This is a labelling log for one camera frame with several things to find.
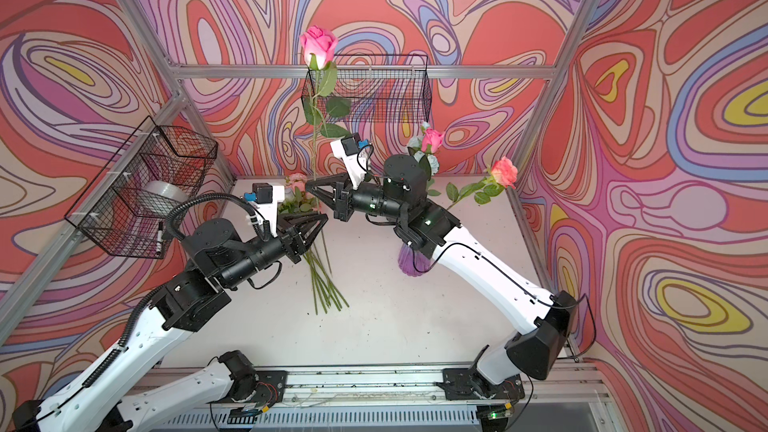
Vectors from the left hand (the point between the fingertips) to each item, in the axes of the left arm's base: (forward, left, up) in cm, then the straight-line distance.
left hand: (325, 216), depth 57 cm
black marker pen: (+3, +44, -16) cm, 47 cm away
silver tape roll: (+11, +42, -7) cm, 44 cm away
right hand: (+3, +3, +3) cm, 5 cm away
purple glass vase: (+8, -19, -33) cm, 39 cm away
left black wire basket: (+10, +53, -11) cm, 55 cm away
